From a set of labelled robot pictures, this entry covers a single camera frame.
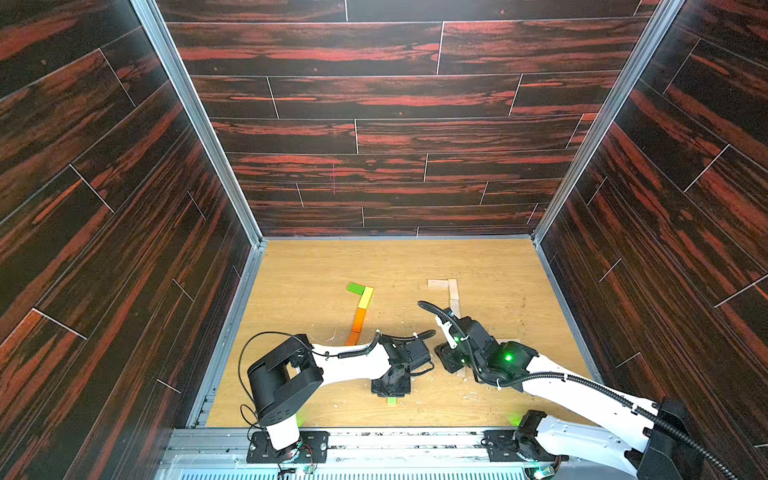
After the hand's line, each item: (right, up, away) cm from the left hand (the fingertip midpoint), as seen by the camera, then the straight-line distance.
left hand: (401, 395), depth 83 cm
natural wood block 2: (+19, +23, +16) cm, 34 cm away
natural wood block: (+20, +28, +21) cm, 40 cm away
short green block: (-15, +29, +22) cm, 39 cm away
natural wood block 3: (+14, +11, -13) cm, 22 cm away
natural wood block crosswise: (+14, +30, +23) cm, 41 cm away
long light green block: (-3, 0, -3) cm, 4 cm away
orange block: (-13, +19, +13) cm, 26 cm away
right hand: (+13, +15, -1) cm, 20 cm away
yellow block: (-11, +26, +19) cm, 34 cm away
